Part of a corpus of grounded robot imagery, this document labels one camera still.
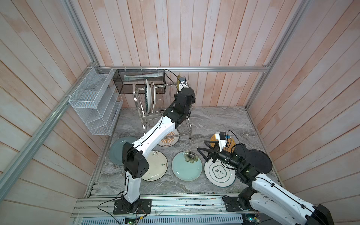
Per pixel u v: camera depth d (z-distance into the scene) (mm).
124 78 875
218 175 837
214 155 631
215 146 724
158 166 879
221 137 635
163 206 750
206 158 633
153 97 713
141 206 730
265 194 514
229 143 671
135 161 462
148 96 686
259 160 894
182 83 620
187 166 890
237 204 720
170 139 1006
